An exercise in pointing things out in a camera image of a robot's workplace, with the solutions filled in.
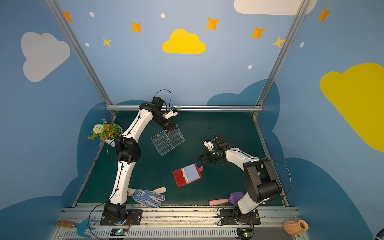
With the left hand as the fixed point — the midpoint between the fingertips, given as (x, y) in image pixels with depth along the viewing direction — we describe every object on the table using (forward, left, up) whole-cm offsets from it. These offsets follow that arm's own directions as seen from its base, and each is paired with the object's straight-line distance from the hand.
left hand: (172, 123), depth 99 cm
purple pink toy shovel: (-43, -37, -10) cm, 58 cm away
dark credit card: (-8, 0, +6) cm, 10 cm away
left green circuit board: (-60, +20, -11) cm, 64 cm away
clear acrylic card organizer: (-10, +5, -7) cm, 13 cm away
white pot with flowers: (-12, +38, +5) cm, 40 cm away
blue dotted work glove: (-45, +9, -11) cm, 47 cm away
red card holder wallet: (-31, -12, -11) cm, 35 cm away
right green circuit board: (-59, -41, -12) cm, 72 cm away
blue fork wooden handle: (-58, +39, -11) cm, 71 cm away
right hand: (-22, -19, -5) cm, 30 cm away
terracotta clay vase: (-57, -61, -3) cm, 83 cm away
